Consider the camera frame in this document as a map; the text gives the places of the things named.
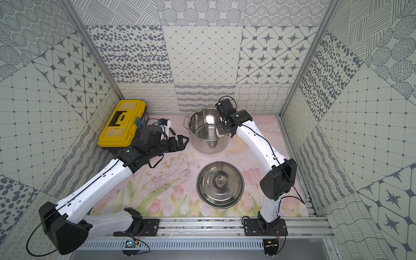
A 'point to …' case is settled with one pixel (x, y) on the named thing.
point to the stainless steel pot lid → (220, 184)
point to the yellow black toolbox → (124, 127)
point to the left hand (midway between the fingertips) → (181, 136)
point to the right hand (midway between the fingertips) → (227, 128)
